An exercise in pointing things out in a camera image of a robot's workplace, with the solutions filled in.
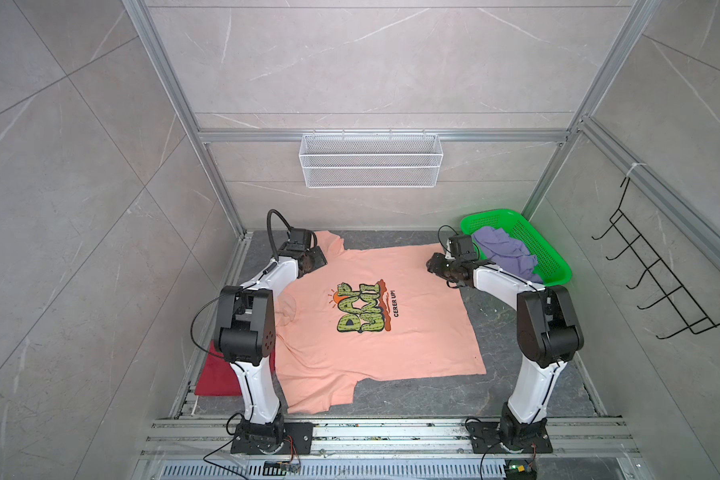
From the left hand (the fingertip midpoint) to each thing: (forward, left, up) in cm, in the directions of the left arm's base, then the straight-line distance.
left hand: (314, 253), depth 99 cm
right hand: (-3, -40, -2) cm, 40 cm away
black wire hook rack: (-38, -83, +23) cm, 95 cm away
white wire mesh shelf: (+25, -20, +20) cm, 37 cm away
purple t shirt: (+5, -72, -9) cm, 73 cm away
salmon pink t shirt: (-19, -18, -10) cm, 28 cm away
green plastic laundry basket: (-6, -82, -5) cm, 83 cm away
